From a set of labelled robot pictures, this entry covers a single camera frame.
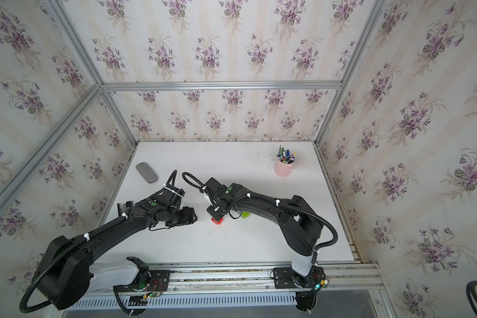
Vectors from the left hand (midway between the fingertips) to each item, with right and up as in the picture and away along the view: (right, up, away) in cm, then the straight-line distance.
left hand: (192, 219), depth 84 cm
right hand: (+11, +4, +1) cm, 12 cm away
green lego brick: (+23, +2, +1) cm, 23 cm away
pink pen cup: (+42, +21, +15) cm, 50 cm away
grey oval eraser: (-29, +19, +20) cm, 41 cm away
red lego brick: (+10, -3, +4) cm, 11 cm away
